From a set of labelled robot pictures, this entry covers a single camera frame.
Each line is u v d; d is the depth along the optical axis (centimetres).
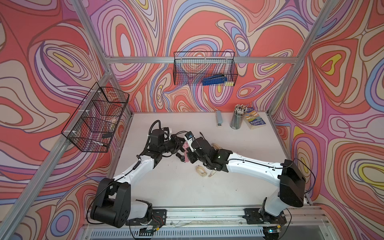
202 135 105
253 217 72
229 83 84
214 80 91
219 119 110
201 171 87
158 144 65
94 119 77
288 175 49
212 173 88
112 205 41
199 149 57
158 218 73
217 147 98
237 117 101
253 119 112
